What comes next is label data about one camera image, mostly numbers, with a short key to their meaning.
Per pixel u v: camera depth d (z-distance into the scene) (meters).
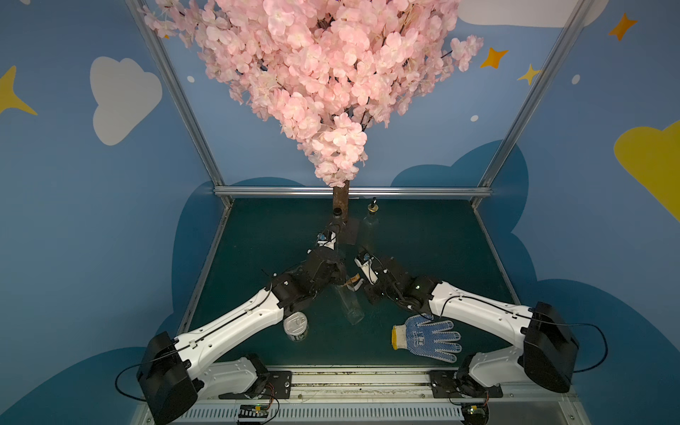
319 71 0.47
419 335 0.83
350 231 1.12
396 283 0.61
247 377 0.61
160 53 0.75
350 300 0.83
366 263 0.71
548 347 0.42
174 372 0.38
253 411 0.73
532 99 0.87
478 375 0.62
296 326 0.80
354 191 1.16
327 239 0.66
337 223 0.87
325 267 0.56
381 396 0.74
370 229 0.91
